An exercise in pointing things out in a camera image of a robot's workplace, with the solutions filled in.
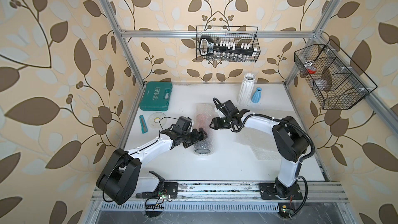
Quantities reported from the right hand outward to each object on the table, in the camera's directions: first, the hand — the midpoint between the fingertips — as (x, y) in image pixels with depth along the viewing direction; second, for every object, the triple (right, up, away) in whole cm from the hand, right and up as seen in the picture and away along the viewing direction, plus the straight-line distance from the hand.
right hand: (213, 125), depth 93 cm
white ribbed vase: (+20, +20, +4) cm, 29 cm away
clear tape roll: (-37, +2, +9) cm, 38 cm away
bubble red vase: (-6, +7, -2) cm, 9 cm away
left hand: (-7, -5, -9) cm, 12 cm away
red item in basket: (+51, +32, -12) cm, 61 cm away
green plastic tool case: (-40, +18, +14) cm, 46 cm away
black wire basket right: (+58, +24, -20) cm, 66 cm away
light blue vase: (+30, +19, +9) cm, 36 cm away
